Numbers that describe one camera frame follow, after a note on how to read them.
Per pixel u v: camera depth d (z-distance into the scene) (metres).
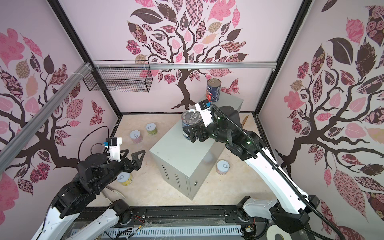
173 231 0.70
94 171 0.42
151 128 1.04
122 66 0.90
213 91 0.72
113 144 0.51
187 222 0.73
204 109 0.50
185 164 0.56
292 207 0.36
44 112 0.61
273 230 0.69
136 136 0.99
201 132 0.52
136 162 0.55
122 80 1.21
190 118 0.57
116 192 0.79
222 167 0.85
